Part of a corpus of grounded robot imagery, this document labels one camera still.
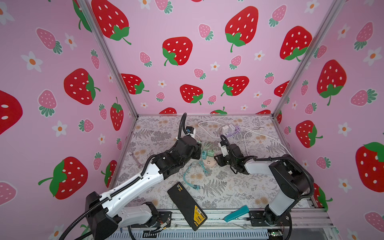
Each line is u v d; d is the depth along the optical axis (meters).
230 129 1.04
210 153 0.91
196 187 0.84
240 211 0.76
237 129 1.11
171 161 0.52
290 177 0.48
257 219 0.74
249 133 1.10
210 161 0.92
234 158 0.73
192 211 0.75
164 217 0.75
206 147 0.93
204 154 0.90
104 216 0.37
